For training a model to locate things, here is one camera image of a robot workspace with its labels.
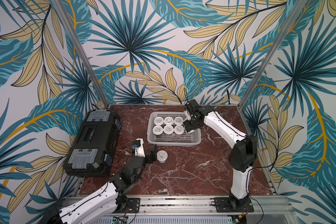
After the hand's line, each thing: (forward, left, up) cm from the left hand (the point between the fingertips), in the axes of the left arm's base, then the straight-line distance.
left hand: (150, 146), depth 77 cm
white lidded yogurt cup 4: (+17, -3, -9) cm, 19 cm away
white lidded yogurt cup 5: (+18, -10, -9) cm, 22 cm away
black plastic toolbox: (+3, +30, +1) cm, 30 cm away
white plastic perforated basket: (+14, -23, -15) cm, 30 cm away
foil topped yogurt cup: (-1, -6, -11) cm, 13 cm away
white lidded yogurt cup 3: (+26, -17, -9) cm, 32 cm away
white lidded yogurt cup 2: (+26, -10, -9) cm, 29 cm away
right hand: (+16, -24, -2) cm, 29 cm away
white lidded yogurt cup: (+25, -2, -9) cm, 27 cm away
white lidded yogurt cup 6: (+18, -17, -9) cm, 27 cm away
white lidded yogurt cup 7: (+9, -23, +3) cm, 25 cm away
